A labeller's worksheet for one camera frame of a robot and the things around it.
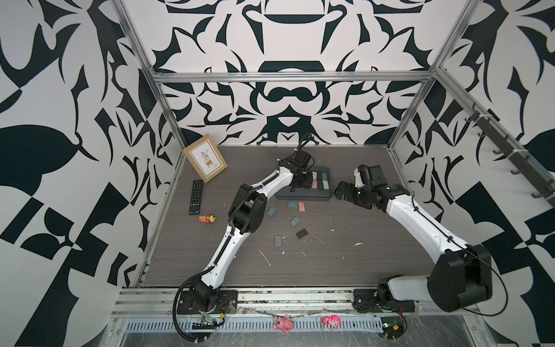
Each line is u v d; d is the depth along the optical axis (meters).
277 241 0.87
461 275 0.41
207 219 0.90
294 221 0.93
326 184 1.05
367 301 0.74
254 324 0.71
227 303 0.73
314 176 1.08
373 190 0.63
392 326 0.71
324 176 1.07
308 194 1.00
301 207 0.97
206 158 1.04
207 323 0.73
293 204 0.96
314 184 1.04
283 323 0.69
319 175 1.08
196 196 0.99
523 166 0.55
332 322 0.70
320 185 1.05
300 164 0.84
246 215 0.64
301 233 0.91
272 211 0.96
